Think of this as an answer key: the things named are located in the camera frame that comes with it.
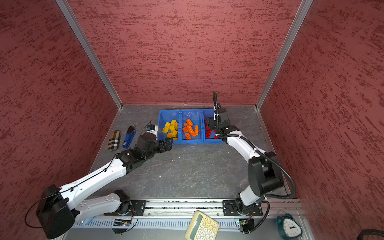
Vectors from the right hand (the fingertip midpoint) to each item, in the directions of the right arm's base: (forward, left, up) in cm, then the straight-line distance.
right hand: (214, 120), depth 91 cm
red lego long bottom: (-4, -2, -13) cm, 14 cm away
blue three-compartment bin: (+18, +10, -16) cm, 25 cm away
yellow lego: (+6, +31, -12) cm, 34 cm away
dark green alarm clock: (-54, -30, -13) cm, 63 cm away
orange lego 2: (+3, +15, -14) cm, 20 cm away
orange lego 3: (+2, +11, -12) cm, 16 cm away
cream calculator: (-52, +10, -14) cm, 55 cm away
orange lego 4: (+8, +18, -14) cm, 25 cm away
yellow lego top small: (+11, +28, -13) cm, 32 cm away
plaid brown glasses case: (-6, +65, -12) cm, 67 cm away
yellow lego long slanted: (0, +30, -14) cm, 33 cm away
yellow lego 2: (+2, +33, -12) cm, 35 cm away
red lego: (+2, +3, -14) cm, 14 cm away
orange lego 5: (-2, +17, -14) cm, 22 cm away
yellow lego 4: (+5, +28, -13) cm, 32 cm away
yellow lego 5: (0, +26, -13) cm, 29 cm away
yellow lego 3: (+6, +25, -13) cm, 29 cm away
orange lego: (+10, +16, -13) cm, 23 cm away
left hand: (-15, +28, 0) cm, 32 cm away
